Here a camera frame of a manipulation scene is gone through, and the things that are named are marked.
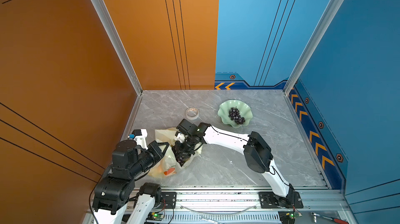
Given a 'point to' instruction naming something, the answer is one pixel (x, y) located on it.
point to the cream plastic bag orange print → (169, 165)
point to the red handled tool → (336, 220)
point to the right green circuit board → (288, 216)
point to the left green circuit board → (155, 215)
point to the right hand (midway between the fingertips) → (172, 159)
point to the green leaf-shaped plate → (245, 111)
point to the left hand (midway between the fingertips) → (170, 141)
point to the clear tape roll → (192, 113)
